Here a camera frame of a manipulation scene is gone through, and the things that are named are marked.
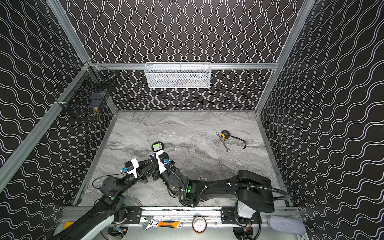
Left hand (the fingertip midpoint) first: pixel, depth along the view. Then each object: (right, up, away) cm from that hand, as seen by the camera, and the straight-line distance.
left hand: (157, 162), depth 67 cm
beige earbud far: (+5, +2, +32) cm, 32 cm away
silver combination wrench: (+39, +1, +32) cm, 51 cm away
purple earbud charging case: (-2, +3, -1) cm, 4 cm away
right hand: (-2, +3, 0) cm, 4 cm away
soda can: (+19, -25, -4) cm, 32 cm away
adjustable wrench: (-7, -32, +5) cm, 33 cm away
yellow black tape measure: (+39, +11, +36) cm, 54 cm away
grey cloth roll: (+60, -30, +3) cm, 67 cm away
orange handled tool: (+6, -31, +5) cm, 32 cm away
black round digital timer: (-7, +3, +31) cm, 32 cm away
